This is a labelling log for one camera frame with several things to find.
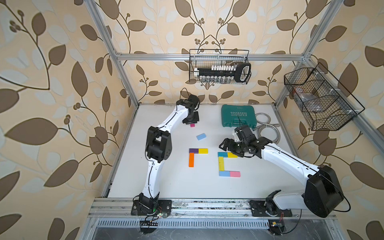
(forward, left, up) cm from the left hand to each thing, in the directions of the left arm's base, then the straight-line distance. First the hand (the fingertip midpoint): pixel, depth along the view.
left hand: (192, 119), depth 96 cm
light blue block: (-31, -20, -12) cm, 39 cm away
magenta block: (-3, 0, -2) cm, 4 cm away
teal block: (-19, -20, -11) cm, 30 cm away
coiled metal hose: (-1, -53, -10) cm, 53 cm away
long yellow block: (-26, -18, -12) cm, 34 cm away
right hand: (-20, -19, -1) cm, 28 cm away
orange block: (-23, 0, -12) cm, 26 cm away
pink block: (-31, -25, -11) cm, 42 cm away
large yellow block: (-16, -7, -13) cm, 22 cm away
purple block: (-17, -1, -11) cm, 20 cm away
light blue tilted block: (-4, -6, -13) cm, 15 cm away
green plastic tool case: (+10, -33, -7) cm, 35 cm away
